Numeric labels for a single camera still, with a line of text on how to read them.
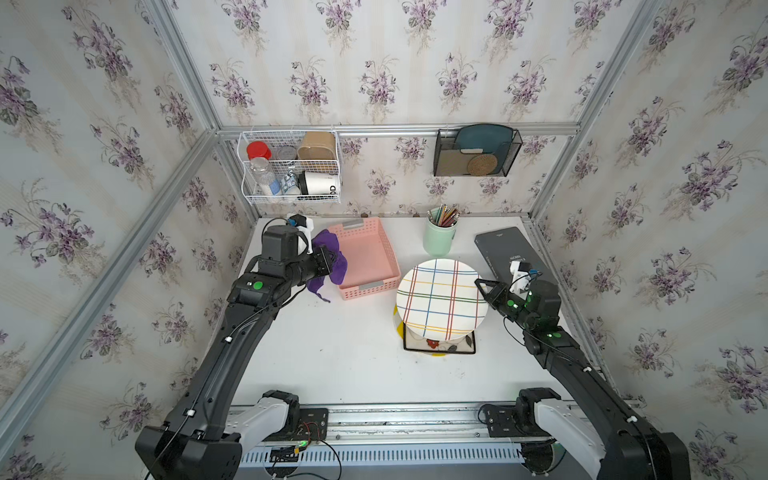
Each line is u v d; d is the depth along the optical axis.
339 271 0.74
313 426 0.72
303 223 0.65
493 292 0.71
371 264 1.09
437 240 1.03
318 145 0.88
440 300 0.80
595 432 0.46
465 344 0.84
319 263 0.63
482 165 0.98
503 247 1.10
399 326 0.88
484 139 0.92
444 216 1.02
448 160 0.97
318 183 0.93
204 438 0.36
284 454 0.71
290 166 0.93
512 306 0.69
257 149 0.92
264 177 0.90
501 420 0.73
